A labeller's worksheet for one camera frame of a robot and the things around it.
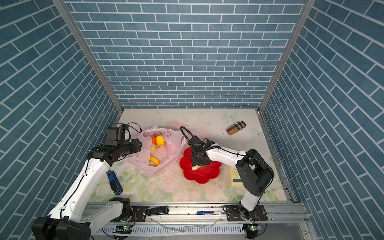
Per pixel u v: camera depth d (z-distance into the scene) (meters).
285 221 0.75
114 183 0.77
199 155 0.64
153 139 0.96
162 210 0.72
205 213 0.74
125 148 0.64
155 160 0.91
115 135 0.58
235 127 1.06
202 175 0.86
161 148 0.98
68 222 0.37
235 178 0.85
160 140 0.96
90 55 0.89
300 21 0.75
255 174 0.46
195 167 0.86
